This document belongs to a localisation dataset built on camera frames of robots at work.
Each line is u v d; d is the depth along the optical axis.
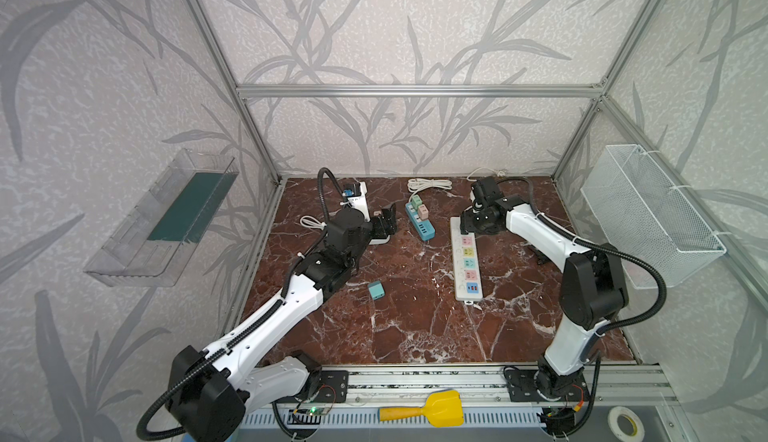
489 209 0.68
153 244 0.64
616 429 0.68
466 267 0.93
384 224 0.66
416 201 1.05
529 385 0.73
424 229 1.02
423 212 1.02
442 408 0.70
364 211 0.65
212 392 0.37
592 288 0.48
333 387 0.73
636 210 0.68
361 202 0.64
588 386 0.74
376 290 0.89
